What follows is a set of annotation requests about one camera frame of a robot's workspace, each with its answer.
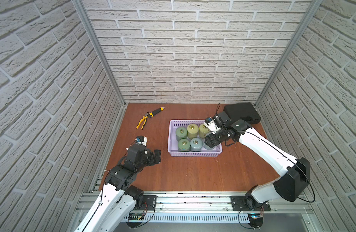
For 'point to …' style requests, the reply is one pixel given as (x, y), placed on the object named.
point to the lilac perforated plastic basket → (172, 148)
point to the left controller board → (135, 216)
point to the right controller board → (256, 220)
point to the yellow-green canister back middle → (192, 131)
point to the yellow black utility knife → (152, 113)
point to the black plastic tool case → (243, 111)
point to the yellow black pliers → (147, 115)
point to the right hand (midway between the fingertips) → (213, 138)
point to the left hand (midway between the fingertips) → (155, 150)
